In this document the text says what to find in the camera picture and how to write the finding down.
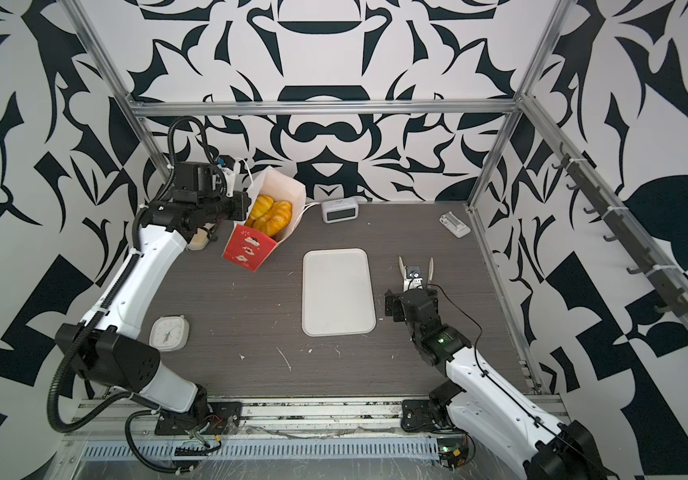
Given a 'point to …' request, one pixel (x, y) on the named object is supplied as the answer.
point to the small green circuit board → (452, 451)
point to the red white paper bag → (248, 247)
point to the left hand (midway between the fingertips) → (249, 194)
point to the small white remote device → (454, 224)
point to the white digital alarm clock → (338, 210)
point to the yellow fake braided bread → (262, 205)
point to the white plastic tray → (337, 293)
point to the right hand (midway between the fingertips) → (406, 288)
